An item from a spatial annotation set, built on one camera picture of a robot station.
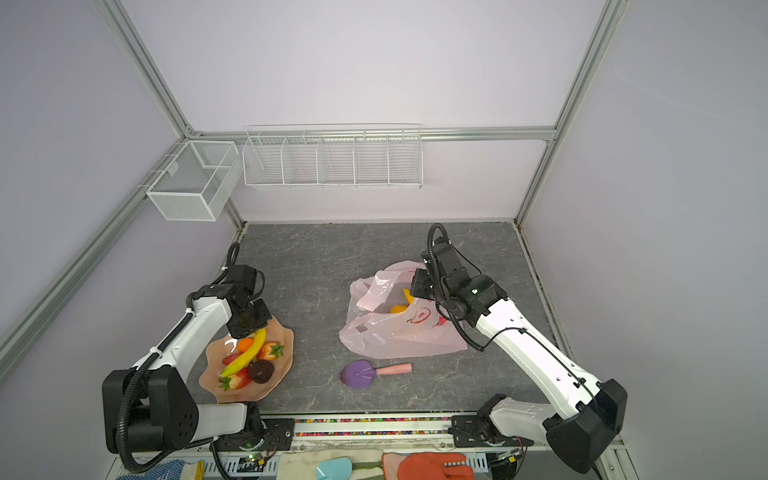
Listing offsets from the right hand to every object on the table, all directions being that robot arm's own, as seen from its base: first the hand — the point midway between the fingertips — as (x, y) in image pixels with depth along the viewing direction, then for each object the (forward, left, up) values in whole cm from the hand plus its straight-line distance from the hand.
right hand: (417, 281), depth 75 cm
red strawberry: (-11, +41, -18) cm, 46 cm away
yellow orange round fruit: (+2, +6, -18) cm, 19 cm away
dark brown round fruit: (-17, +42, -18) cm, 48 cm away
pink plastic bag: (-10, +11, -6) cm, 16 cm away
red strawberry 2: (-19, +47, -18) cm, 54 cm away
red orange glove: (-37, -1, -22) cm, 43 cm away
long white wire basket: (+45, +27, +8) cm, 53 cm away
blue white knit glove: (-38, +58, -21) cm, 72 cm away
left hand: (-6, +44, -14) cm, 46 cm away
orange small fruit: (-10, +48, -16) cm, 52 cm away
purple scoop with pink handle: (-16, +16, -22) cm, 31 cm away
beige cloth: (-37, +27, -22) cm, 51 cm away
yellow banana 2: (+8, +2, -20) cm, 22 cm away
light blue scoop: (-37, +19, -23) cm, 48 cm away
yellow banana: (-10, +43, -14) cm, 47 cm away
